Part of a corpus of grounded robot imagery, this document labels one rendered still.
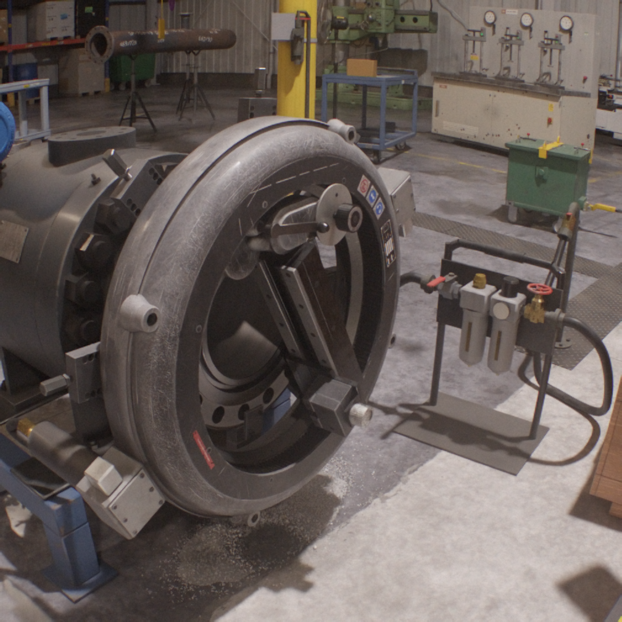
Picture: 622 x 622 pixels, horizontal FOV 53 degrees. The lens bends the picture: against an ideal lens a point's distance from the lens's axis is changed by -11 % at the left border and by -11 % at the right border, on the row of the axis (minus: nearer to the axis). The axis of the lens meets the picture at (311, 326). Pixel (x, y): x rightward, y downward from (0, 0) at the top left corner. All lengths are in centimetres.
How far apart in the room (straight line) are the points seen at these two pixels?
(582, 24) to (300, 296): 666
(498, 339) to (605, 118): 881
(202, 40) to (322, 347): 837
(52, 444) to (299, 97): 391
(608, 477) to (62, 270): 140
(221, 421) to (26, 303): 46
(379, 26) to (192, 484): 1146
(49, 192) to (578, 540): 150
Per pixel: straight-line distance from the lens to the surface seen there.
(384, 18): 1227
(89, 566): 157
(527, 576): 164
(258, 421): 141
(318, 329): 122
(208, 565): 160
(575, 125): 727
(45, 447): 122
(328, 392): 129
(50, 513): 144
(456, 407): 222
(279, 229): 108
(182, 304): 97
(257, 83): 122
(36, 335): 140
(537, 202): 445
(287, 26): 473
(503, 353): 193
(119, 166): 101
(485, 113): 756
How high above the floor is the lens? 111
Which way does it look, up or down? 24 degrees down
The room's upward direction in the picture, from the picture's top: 1 degrees clockwise
